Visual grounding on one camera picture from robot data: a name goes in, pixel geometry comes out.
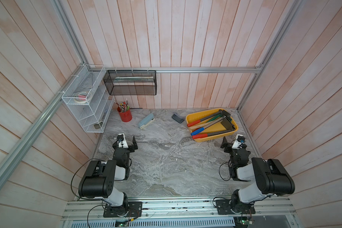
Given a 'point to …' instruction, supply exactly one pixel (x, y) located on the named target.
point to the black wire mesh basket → (131, 82)
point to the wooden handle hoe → (201, 125)
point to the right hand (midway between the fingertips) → (231, 137)
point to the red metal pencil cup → (126, 116)
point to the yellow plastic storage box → (210, 124)
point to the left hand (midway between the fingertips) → (127, 138)
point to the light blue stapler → (148, 119)
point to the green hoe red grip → (219, 116)
